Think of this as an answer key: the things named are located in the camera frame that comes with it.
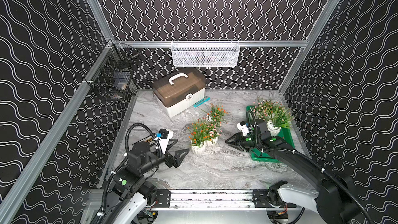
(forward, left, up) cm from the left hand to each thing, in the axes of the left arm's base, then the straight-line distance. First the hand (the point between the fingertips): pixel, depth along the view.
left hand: (182, 143), depth 65 cm
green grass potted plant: (+25, -52, -12) cm, 59 cm away
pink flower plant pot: (+31, -52, -9) cm, 61 cm away
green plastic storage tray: (+21, -58, -22) cm, 66 cm away
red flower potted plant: (+22, -15, -9) cm, 28 cm away
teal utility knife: (+49, -9, -25) cm, 56 cm away
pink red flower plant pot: (+14, -14, -10) cm, 23 cm away
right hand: (+9, -21, -12) cm, 26 cm away
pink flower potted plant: (+29, -44, -10) cm, 53 cm away
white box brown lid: (+36, +7, -6) cm, 37 cm away
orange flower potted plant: (+14, -6, -15) cm, 21 cm away
